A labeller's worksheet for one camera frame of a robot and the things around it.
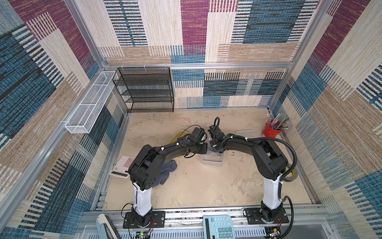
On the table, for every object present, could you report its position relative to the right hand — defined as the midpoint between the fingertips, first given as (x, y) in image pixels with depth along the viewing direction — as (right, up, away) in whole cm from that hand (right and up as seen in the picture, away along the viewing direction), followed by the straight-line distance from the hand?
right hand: (220, 143), depth 101 cm
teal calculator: (-7, -35, -31) cm, 47 cm away
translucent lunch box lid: (+20, +7, +7) cm, 22 cm away
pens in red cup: (+36, +13, -3) cm, 39 cm away
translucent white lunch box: (-6, -9, -9) cm, 14 cm away
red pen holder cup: (+36, +7, +5) cm, 37 cm away
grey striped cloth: (-8, -4, -9) cm, 12 cm away
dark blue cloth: (-32, -12, -11) cm, 36 cm away
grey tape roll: (+37, -17, -17) cm, 44 cm away
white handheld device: (-58, -35, -32) cm, 75 cm away
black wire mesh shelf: (-52, +38, +8) cm, 65 cm away
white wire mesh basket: (-70, +15, -30) cm, 78 cm away
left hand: (-9, -3, -8) cm, 12 cm away
